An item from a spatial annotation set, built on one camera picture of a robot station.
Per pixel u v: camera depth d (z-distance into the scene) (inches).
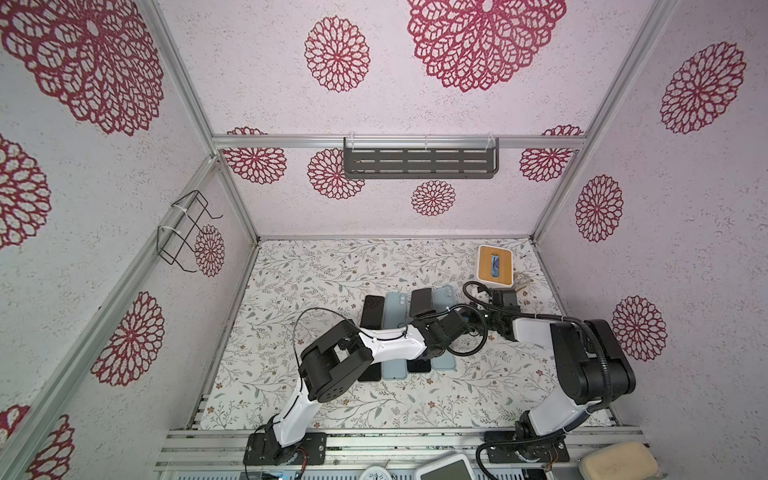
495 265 42.8
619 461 27.6
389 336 23.3
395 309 39.5
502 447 28.8
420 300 39.8
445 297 39.8
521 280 40.6
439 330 28.0
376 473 26.7
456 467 27.0
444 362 34.3
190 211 31.5
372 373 33.6
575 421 21.9
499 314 30.6
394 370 33.6
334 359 21.4
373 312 39.5
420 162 38.9
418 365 33.4
